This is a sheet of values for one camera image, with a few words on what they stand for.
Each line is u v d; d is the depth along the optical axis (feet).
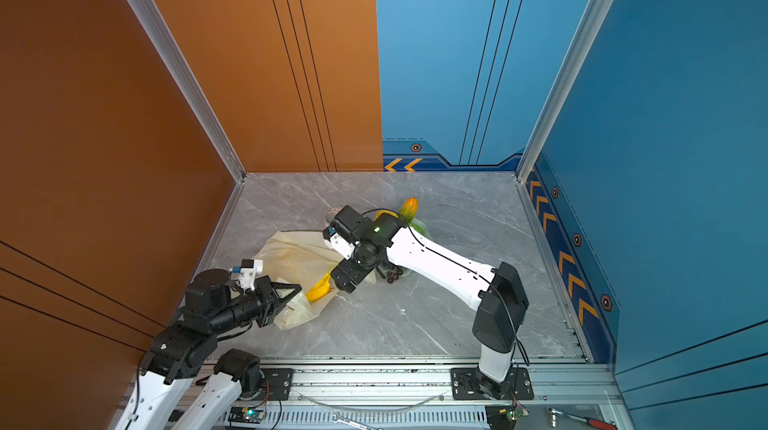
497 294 1.40
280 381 2.43
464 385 2.38
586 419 2.23
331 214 3.53
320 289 2.77
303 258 2.90
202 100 3.20
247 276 2.14
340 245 2.24
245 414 2.32
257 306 1.93
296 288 2.22
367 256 1.72
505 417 2.29
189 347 1.56
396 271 2.85
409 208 3.15
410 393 2.38
